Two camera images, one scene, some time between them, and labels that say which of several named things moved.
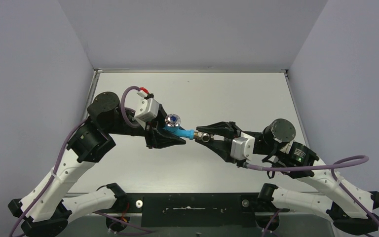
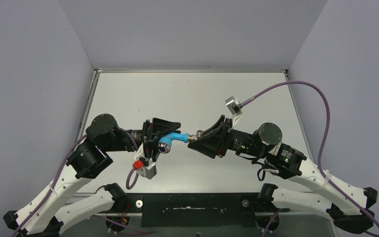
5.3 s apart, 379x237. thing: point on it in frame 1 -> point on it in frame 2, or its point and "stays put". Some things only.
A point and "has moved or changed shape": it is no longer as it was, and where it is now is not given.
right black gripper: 223,147 -> 215,139
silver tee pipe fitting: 205,137 stays put
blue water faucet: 172,123 has moved or changed shape
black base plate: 196,210 stays put
